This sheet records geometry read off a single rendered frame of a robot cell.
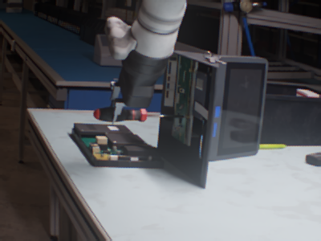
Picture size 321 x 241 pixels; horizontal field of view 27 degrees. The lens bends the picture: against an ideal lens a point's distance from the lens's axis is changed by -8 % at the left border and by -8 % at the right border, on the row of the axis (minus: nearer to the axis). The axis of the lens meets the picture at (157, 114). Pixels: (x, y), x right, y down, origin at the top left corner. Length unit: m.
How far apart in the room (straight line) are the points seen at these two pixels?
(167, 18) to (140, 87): 0.15
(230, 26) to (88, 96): 0.65
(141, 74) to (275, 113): 0.50
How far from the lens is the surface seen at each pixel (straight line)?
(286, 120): 1.60
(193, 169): 1.31
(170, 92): 1.39
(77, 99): 2.82
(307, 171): 1.40
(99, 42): 3.39
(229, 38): 2.89
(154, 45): 1.12
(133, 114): 1.27
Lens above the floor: 1.33
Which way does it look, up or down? 10 degrees down
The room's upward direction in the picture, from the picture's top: 5 degrees clockwise
